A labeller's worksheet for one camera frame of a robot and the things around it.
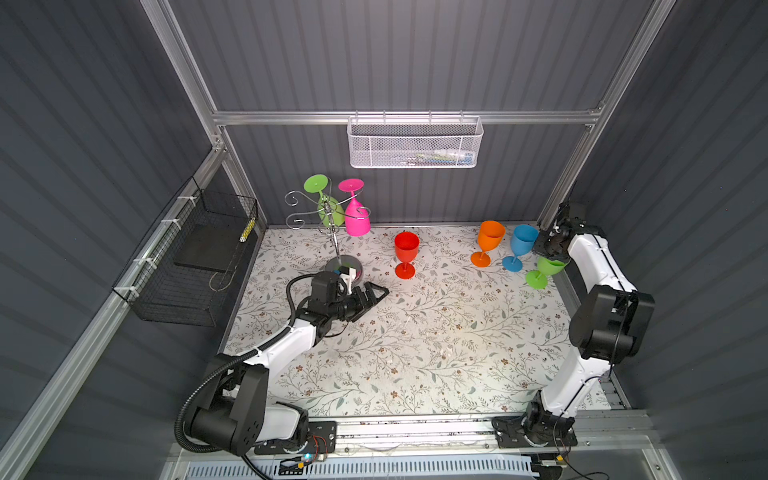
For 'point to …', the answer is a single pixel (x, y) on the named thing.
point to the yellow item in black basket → (247, 230)
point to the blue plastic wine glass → (522, 243)
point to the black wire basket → (184, 273)
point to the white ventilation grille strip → (517, 466)
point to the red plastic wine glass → (407, 249)
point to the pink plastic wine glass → (357, 218)
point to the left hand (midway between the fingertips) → (382, 298)
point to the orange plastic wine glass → (490, 236)
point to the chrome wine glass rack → (344, 261)
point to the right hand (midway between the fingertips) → (548, 249)
